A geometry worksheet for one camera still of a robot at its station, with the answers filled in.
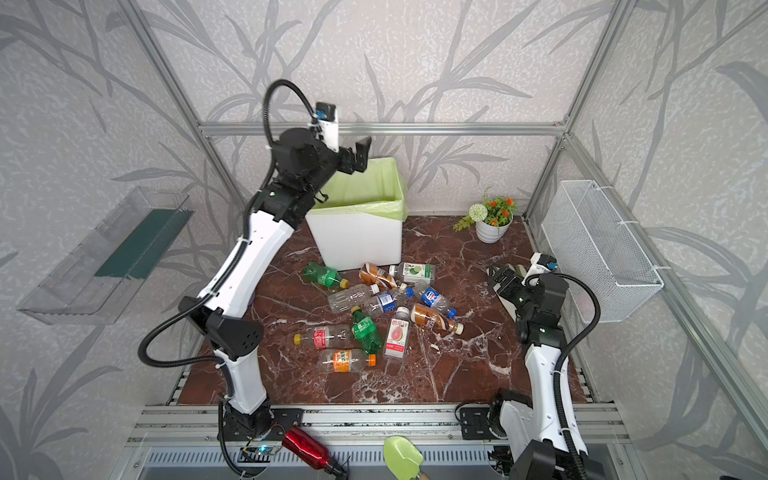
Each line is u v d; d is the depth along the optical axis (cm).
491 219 102
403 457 69
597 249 64
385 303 91
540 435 41
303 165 51
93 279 64
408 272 99
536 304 60
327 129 58
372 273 97
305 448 67
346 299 91
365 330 87
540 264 69
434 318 87
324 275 97
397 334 85
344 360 79
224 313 46
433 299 91
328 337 87
